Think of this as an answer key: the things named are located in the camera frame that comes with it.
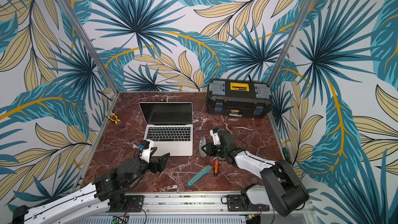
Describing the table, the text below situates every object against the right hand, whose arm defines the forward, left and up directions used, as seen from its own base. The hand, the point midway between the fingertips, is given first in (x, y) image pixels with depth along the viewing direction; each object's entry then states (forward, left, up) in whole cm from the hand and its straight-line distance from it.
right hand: (196, 153), depth 85 cm
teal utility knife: (-10, -1, -4) cm, 11 cm away
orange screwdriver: (-7, -10, -3) cm, 13 cm away
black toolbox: (+28, -26, +13) cm, 41 cm away
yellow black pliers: (+24, +51, -2) cm, 57 cm away
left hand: (-4, +16, +10) cm, 19 cm away
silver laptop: (+21, +17, -4) cm, 27 cm away
